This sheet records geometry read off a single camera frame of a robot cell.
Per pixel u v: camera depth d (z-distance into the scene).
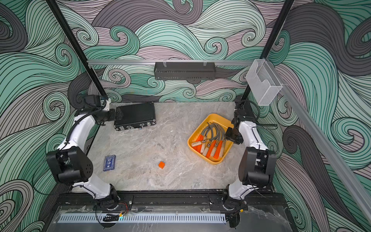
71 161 0.44
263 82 0.79
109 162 0.86
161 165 0.86
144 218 0.70
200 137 0.98
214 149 0.90
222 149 0.91
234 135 0.74
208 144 0.92
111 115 0.77
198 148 0.92
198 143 0.90
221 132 1.01
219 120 1.06
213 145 0.93
